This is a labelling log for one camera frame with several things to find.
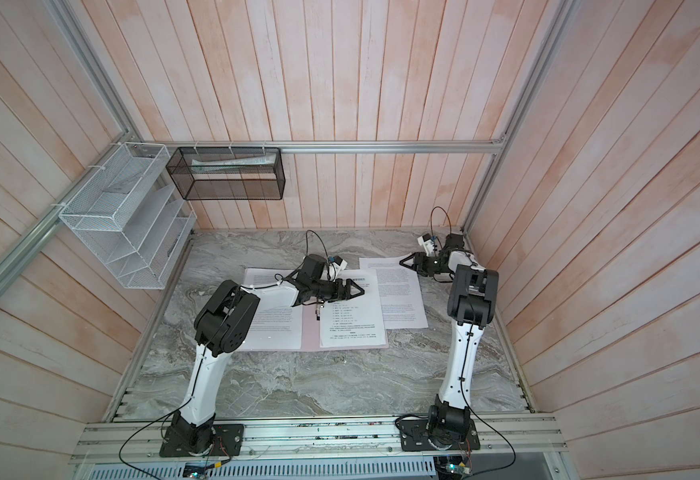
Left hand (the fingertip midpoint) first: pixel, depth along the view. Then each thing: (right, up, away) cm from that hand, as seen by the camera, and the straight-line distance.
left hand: (357, 297), depth 96 cm
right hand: (+18, +11, +12) cm, 25 cm away
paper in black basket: (-38, +42, -6) cm, 57 cm away
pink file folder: (-14, -11, -6) cm, 19 cm away
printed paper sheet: (+15, +1, +6) cm, 16 cm away
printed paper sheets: (0, -7, -1) cm, 7 cm away
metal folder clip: (-13, -4, 0) cm, 14 cm away
